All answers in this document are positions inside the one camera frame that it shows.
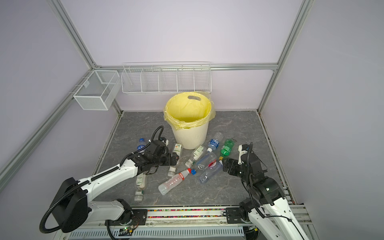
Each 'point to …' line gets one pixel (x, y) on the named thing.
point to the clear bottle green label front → (141, 181)
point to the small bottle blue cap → (141, 144)
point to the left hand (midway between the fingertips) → (172, 159)
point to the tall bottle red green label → (176, 149)
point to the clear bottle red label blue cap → (205, 163)
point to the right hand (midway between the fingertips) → (230, 162)
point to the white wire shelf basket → (166, 77)
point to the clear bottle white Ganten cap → (211, 173)
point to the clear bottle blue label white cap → (214, 143)
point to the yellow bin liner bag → (189, 109)
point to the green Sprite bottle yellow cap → (226, 148)
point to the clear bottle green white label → (197, 154)
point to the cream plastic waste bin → (190, 138)
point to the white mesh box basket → (98, 90)
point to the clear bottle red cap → (171, 183)
